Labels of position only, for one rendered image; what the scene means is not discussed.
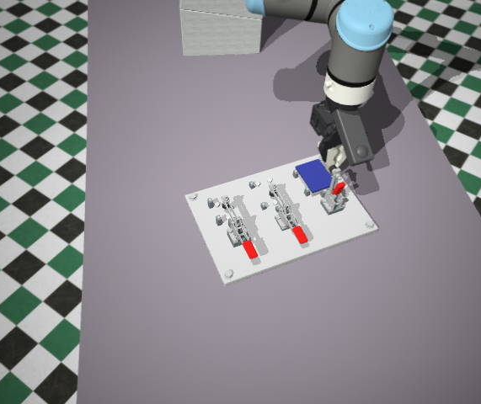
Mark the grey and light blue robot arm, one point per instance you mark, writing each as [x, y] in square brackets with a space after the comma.
[359, 37]

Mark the toggle clamp with red handle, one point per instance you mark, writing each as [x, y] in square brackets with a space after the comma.
[240, 236]
[286, 221]

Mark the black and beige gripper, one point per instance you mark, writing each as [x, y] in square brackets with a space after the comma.
[323, 123]

